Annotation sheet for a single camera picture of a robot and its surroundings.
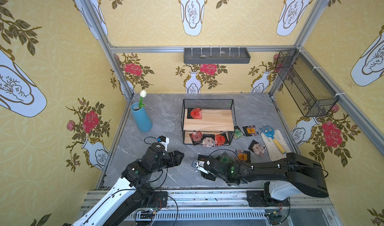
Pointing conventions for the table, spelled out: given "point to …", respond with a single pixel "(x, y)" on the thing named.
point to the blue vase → (142, 119)
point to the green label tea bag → (238, 133)
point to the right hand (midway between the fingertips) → (200, 167)
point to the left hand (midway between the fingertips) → (178, 156)
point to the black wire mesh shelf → (208, 122)
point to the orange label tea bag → (250, 130)
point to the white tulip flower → (143, 94)
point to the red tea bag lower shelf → (219, 140)
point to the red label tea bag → (194, 113)
